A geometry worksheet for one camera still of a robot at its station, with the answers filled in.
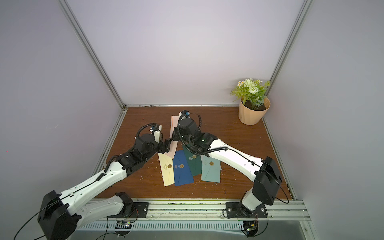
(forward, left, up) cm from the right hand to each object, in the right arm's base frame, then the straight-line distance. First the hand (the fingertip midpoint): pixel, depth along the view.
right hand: (172, 124), depth 73 cm
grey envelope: (-10, -21, -28) cm, 36 cm away
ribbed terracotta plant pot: (+21, -46, -18) cm, 53 cm away
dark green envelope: (-7, -10, -28) cm, 31 cm away
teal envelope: (-17, -21, -29) cm, 40 cm away
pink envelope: (-7, 0, -9) cm, 11 cm away
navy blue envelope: (-15, -4, -29) cm, 33 cm away
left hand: (-2, +4, -8) cm, 10 cm away
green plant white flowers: (+26, -44, 0) cm, 51 cm away
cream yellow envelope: (-9, +7, -28) cm, 31 cm away
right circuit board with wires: (-39, -39, -32) cm, 64 cm away
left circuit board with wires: (-41, +24, -31) cm, 57 cm away
